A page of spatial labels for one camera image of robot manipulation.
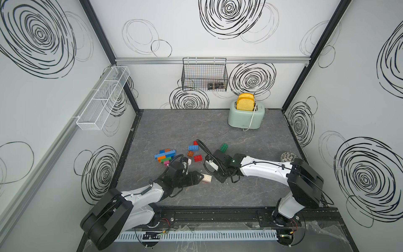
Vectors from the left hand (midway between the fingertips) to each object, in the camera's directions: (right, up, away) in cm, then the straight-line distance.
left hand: (200, 178), depth 83 cm
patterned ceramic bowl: (+51, +10, +10) cm, 53 cm away
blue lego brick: (-27, +10, +11) cm, 31 cm away
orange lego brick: (-24, +9, +11) cm, 28 cm away
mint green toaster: (+26, +33, +17) cm, 45 cm away
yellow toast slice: (+28, +43, +13) cm, 53 cm away
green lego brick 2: (-22, +8, +8) cm, 25 cm away
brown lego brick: (-7, +11, +12) cm, 18 cm away
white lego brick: (+3, 0, 0) cm, 3 cm away
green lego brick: (+15, +14, +16) cm, 26 cm away
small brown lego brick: (-21, +13, +14) cm, 28 cm away
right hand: (+9, +2, +2) cm, 10 cm away
